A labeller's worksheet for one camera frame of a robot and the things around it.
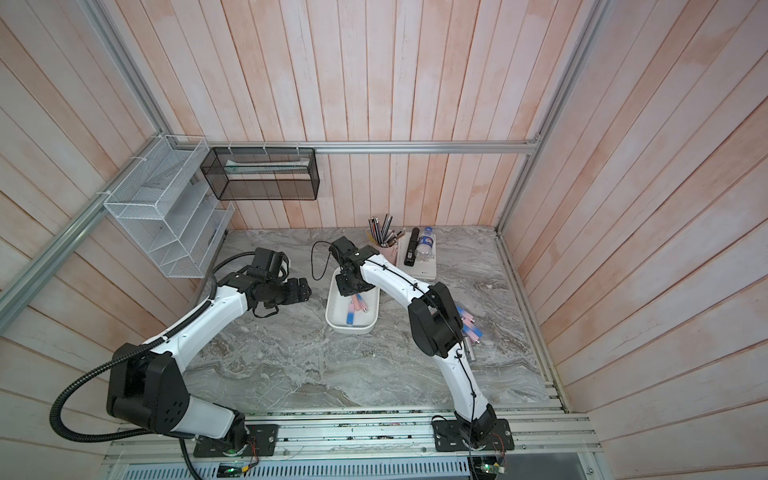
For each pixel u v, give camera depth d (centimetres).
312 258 84
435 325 55
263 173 103
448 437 73
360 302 93
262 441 73
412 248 108
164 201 70
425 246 109
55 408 37
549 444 74
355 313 95
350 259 70
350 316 95
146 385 42
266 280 66
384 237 104
